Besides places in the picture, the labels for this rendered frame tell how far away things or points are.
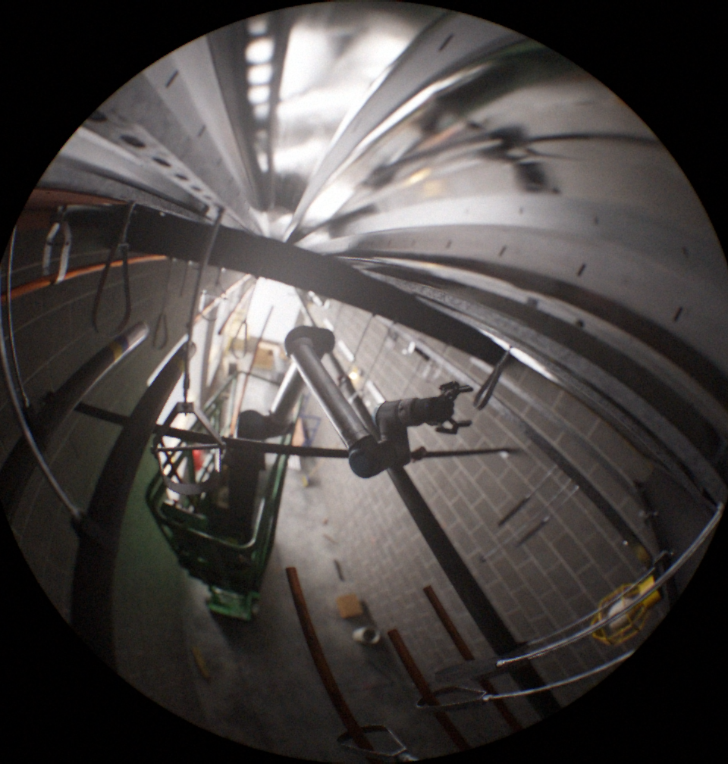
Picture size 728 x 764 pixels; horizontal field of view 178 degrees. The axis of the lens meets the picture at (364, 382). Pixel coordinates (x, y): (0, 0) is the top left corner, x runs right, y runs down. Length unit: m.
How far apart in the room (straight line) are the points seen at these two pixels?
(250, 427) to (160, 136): 1.20
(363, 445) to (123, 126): 0.71
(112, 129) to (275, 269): 1.21
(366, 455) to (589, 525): 1.93
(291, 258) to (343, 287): 0.34
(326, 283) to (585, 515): 2.45
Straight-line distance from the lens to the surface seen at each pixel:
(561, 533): 2.26
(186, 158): 0.23
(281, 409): 1.25
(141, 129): 0.17
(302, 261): 1.31
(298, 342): 0.87
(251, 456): 1.39
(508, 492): 2.32
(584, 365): 0.44
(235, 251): 1.32
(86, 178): 0.46
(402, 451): 0.75
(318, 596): 4.64
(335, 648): 4.61
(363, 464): 0.65
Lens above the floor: 4.40
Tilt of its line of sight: 21 degrees down
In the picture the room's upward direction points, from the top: 25 degrees clockwise
